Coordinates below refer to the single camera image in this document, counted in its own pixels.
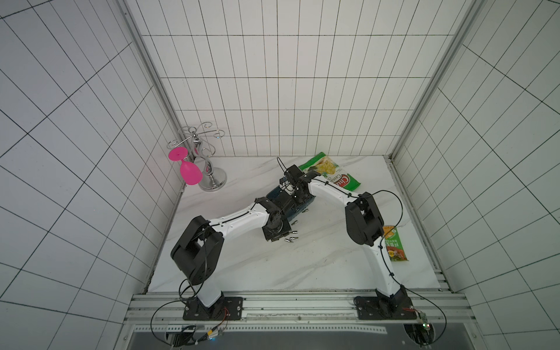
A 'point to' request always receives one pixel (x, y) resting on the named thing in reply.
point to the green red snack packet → (394, 243)
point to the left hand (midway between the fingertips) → (280, 238)
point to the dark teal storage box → (288, 204)
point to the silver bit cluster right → (296, 232)
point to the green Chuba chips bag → (330, 172)
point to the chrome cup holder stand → (196, 141)
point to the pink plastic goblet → (190, 173)
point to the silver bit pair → (291, 238)
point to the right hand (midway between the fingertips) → (285, 205)
